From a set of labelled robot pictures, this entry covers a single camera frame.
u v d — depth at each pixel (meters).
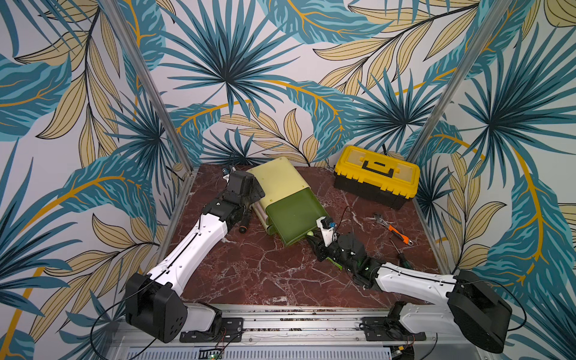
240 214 0.57
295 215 0.85
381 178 0.95
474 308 0.42
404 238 0.95
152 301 0.39
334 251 0.69
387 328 0.66
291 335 0.73
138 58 0.78
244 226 0.95
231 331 0.72
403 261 0.89
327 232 0.69
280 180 0.89
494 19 0.70
